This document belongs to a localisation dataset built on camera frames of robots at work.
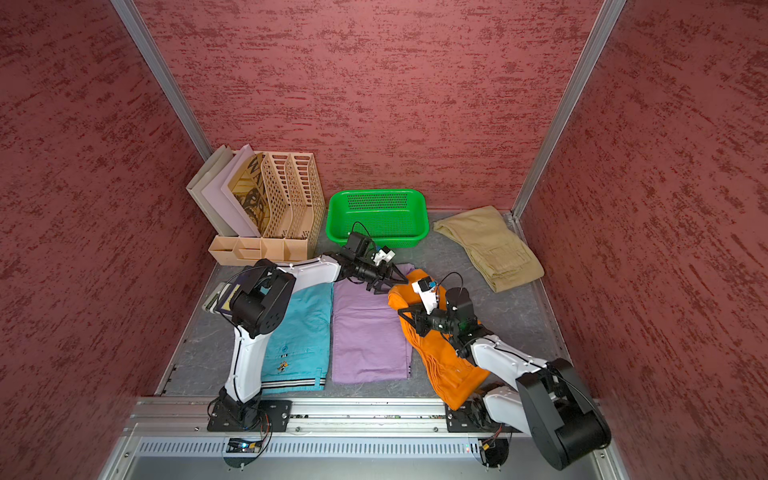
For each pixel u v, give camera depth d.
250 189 1.00
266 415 0.74
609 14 0.71
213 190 0.88
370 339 0.85
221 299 0.94
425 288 0.74
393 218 1.18
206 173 0.90
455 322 0.67
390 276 0.84
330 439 0.74
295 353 0.81
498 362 0.54
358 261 0.83
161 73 0.81
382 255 0.92
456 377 0.79
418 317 0.74
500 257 1.05
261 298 0.56
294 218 1.07
